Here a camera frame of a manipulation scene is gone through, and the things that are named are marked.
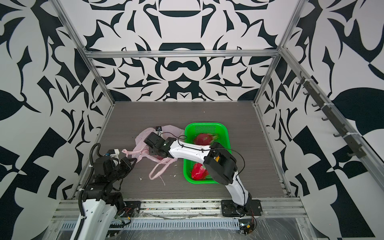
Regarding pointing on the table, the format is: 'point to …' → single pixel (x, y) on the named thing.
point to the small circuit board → (246, 225)
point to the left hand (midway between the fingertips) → (136, 157)
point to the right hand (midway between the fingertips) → (153, 147)
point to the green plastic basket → (191, 130)
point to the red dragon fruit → (205, 139)
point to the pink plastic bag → (142, 152)
